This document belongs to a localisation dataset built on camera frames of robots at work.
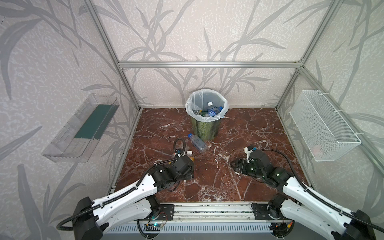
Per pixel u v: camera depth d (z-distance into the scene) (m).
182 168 0.56
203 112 0.94
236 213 0.75
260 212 0.73
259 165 0.62
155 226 0.71
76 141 0.64
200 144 0.94
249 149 0.75
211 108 0.99
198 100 0.96
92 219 0.39
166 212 0.73
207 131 0.91
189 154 0.81
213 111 0.88
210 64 0.95
